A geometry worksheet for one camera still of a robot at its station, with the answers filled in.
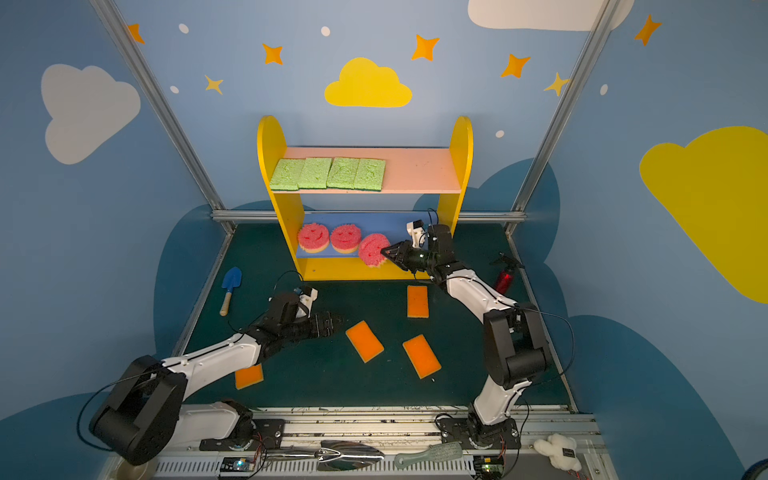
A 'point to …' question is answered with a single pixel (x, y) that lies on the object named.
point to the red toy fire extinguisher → (505, 278)
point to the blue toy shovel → (232, 280)
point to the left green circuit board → (237, 464)
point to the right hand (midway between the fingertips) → (384, 249)
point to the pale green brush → (434, 453)
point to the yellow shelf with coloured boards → (343, 206)
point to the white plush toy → (561, 450)
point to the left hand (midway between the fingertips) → (333, 319)
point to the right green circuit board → (488, 467)
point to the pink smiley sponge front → (346, 238)
